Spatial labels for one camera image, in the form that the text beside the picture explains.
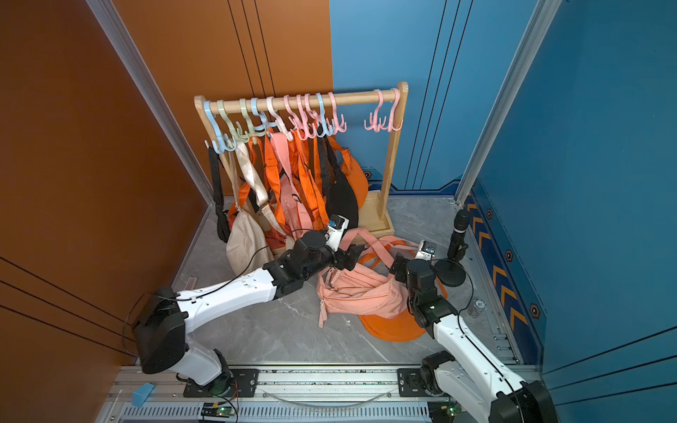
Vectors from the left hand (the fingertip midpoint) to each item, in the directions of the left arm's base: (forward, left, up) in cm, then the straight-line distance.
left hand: (353, 236), depth 77 cm
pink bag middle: (+10, +18, -1) cm, 21 cm away
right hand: (-1, -18, -10) cm, 20 cm away
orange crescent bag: (-19, -14, -24) cm, 34 cm away
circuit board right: (-40, -24, -24) cm, 53 cm away
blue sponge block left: (-38, +58, -23) cm, 73 cm away
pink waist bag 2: (-9, -4, -17) cm, 19 cm away
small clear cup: (-13, -40, -18) cm, 45 cm away
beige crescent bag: (+7, +33, -9) cm, 35 cm away
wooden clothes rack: (+26, -11, -22) cm, 36 cm away
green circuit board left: (-41, +38, -25) cm, 61 cm away
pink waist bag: (+10, -11, -19) cm, 24 cm away
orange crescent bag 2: (+37, 0, -6) cm, 38 cm away
